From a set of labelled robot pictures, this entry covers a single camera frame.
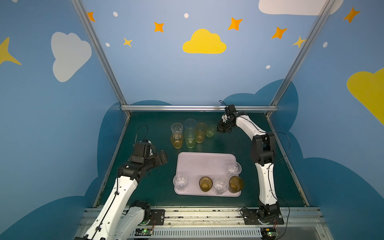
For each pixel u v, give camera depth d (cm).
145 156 59
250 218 74
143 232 70
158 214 75
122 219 55
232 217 76
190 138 103
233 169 90
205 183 84
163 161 70
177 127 106
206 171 91
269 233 71
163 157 70
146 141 71
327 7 69
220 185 84
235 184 84
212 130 107
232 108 87
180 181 86
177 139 102
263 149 62
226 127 90
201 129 101
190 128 97
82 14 71
